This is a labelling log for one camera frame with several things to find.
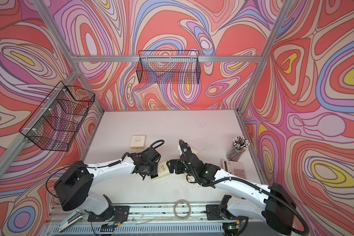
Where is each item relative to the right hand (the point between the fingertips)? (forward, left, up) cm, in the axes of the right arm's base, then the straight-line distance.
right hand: (174, 166), depth 78 cm
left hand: (+2, +10, -10) cm, 14 cm away
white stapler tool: (-21, +50, -9) cm, 55 cm away
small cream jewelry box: (+2, +7, -8) cm, 11 cm away
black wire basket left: (+18, +63, +17) cm, 67 cm away
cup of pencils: (+9, -36, +6) cm, 38 cm away
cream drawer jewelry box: (+21, +25, -7) cm, 34 cm away
